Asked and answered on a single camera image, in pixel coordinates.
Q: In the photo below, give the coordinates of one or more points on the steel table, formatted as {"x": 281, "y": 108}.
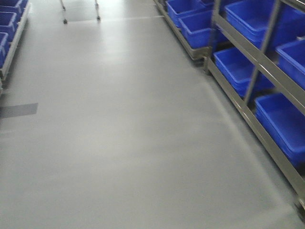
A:
{"x": 97, "y": 9}

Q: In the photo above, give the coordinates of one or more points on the steel rack with roller tracks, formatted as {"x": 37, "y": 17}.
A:
{"x": 238, "y": 105}

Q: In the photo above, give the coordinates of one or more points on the blue plastic bin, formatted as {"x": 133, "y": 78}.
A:
{"x": 293, "y": 62}
{"x": 206, "y": 2}
{"x": 183, "y": 9}
{"x": 3, "y": 47}
{"x": 233, "y": 69}
{"x": 7, "y": 23}
{"x": 12, "y": 3}
{"x": 281, "y": 124}
{"x": 197, "y": 31}
{"x": 247, "y": 19}

